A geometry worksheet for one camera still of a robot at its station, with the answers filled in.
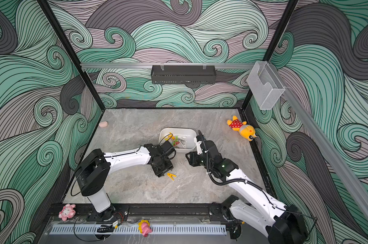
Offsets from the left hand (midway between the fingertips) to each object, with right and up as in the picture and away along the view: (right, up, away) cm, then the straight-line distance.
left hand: (172, 170), depth 83 cm
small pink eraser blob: (-53, +26, +27) cm, 65 cm away
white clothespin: (+6, +14, +17) cm, 23 cm away
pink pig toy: (-50, -16, -12) cm, 54 cm away
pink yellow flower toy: (-12, -20, -16) cm, 28 cm away
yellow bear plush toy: (+48, +21, +14) cm, 55 cm away
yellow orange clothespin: (-1, -4, +2) cm, 4 cm away
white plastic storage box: (+10, +19, +20) cm, 29 cm away
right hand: (+8, +10, -6) cm, 14 cm away
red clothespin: (+2, +14, +15) cm, 21 cm away
